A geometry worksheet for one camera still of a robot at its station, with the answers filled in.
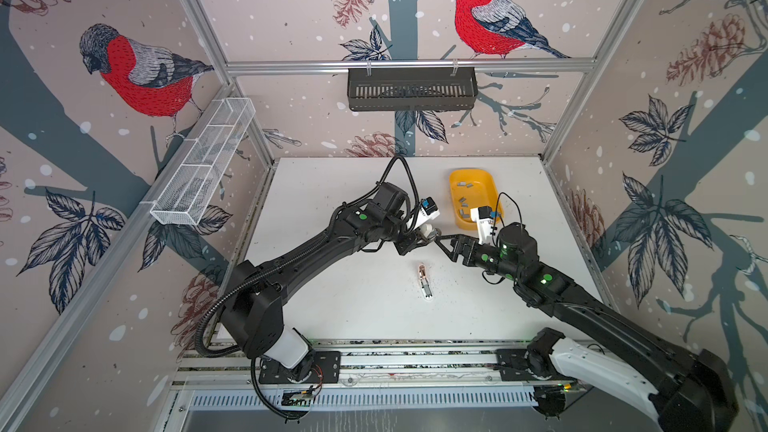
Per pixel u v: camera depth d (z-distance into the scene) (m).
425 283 0.86
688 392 0.39
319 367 0.73
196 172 0.76
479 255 0.66
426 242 0.75
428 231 0.74
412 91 1.04
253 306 0.42
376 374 0.73
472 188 1.13
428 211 0.69
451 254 0.66
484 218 0.68
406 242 0.69
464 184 1.13
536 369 0.66
